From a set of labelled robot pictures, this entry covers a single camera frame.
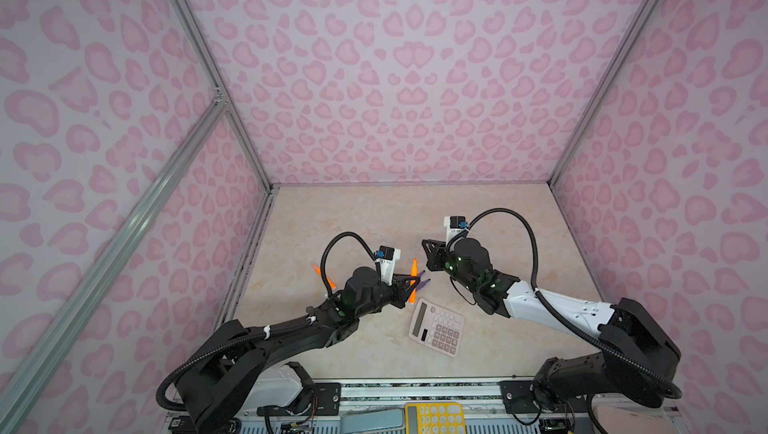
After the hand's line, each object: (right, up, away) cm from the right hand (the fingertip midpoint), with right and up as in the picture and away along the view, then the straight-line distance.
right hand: (424, 240), depth 81 cm
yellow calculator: (+1, -40, -12) cm, 42 cm away
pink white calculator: (+4, -24, +2) cm, 25 cm away
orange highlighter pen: (-3, -8, -3) cm, 9 cm away
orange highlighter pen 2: (-24, -4, -19) cm, 31 cm away
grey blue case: (-13, -38, -15) cm, 43 cm away
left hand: (-1, -9, -3) cm, 10 cm away
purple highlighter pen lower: (+1, -15, +12) cm, 19 cm away
